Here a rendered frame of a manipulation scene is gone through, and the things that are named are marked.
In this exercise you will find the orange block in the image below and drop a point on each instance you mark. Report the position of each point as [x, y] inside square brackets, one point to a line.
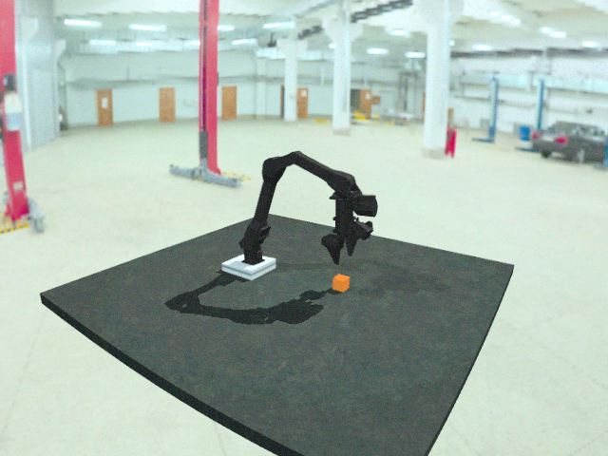
[341, 283]

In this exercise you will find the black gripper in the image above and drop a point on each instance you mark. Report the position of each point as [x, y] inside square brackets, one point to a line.
[334, 243]

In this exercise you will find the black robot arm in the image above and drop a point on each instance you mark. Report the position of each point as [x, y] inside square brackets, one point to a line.
[347, 196]

